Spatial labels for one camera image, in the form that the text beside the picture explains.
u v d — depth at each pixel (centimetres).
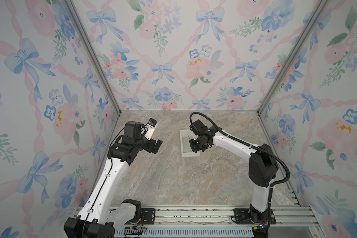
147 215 75
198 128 71
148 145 66
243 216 73
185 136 96
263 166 49
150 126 64
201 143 75
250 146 52
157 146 67
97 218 38
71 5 68
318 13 70
